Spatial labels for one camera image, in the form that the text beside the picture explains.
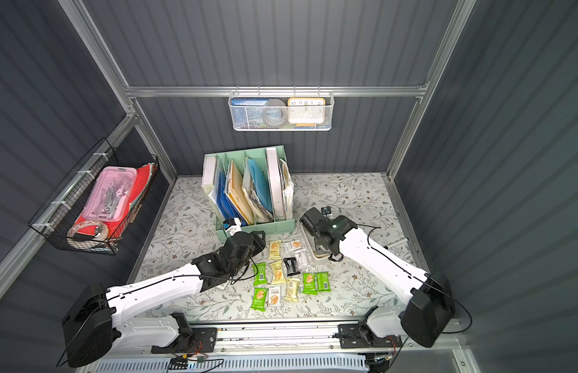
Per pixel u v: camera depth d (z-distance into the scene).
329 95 0.89
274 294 0.82
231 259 0.59
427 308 0.39
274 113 0.91
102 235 0.66
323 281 0.85
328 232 0.54
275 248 0.93
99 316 0.42
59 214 0.62
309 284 0.84
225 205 0.86
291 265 0.88
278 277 0.86
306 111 0.88
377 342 0.67
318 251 0.71
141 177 0.78
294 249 0.94
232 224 0.71
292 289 0.83
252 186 0.87
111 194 0.72
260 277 0.86
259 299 0.81
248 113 0.91
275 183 0.87
